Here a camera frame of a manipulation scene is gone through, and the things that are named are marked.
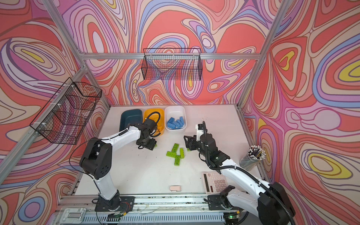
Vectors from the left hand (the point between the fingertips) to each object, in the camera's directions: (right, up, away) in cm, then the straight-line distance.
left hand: (150, 144), depth 92 cm
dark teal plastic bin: (-21, +19, +18) cm, 33 cm away
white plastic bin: (+16, +23, +20) cm, 34 cm away
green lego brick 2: (+25, -4, +1) cm, 26 cm away
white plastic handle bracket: (-34, -32, -23) cm, 52 cm away
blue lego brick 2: (+21, +16, +15) cm, 30 cm away
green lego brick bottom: (+18, -10, -4) cm, 21 cm away
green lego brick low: (+14, -6, -1) cm, 15 cm away
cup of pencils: (+60, -2, -19) cm, 63 cm away
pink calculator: (+40, -19, -14) cm, 46 cm away
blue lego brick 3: (+18, +14, +11) cm, 25 cm away
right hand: (+26, +5, -11) cm, 28 cm away
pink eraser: (+17, -22, -15) cm, 32 cm away
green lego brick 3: (+21, -6, -2) cm, 22 cm away
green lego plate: (+5, 0, -6) cm, 7 cm away
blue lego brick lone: (+14, +12, +11) cm, 22 cm away
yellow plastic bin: (+7, +20, -8) cm, 22 cm away
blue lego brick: (+13, +16, +15) cm, 26 cm away
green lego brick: (+17, -2, +1) cm, 17 cm away
